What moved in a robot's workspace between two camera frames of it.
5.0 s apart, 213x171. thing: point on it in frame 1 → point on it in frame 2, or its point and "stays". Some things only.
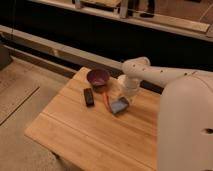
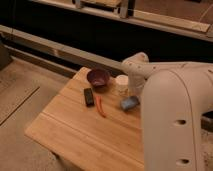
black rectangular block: [89, 96] stays
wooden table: [94, 139] stays
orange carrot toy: [108, 102] → [99, 104]
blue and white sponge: [120, 105] → [130, 103]
